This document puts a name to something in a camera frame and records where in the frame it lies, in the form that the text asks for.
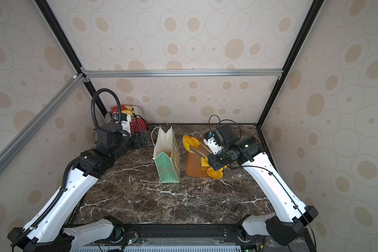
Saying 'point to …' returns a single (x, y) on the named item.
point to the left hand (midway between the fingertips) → (146, 131)
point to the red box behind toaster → (115, 109)
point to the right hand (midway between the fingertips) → (212, 162)
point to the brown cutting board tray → (193, 163)
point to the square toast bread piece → (204, 163)
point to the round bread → (217, 174)
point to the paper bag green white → (166, 155)
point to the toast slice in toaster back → (128, 107)
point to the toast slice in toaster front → (127, 111)
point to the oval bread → (188, 141)
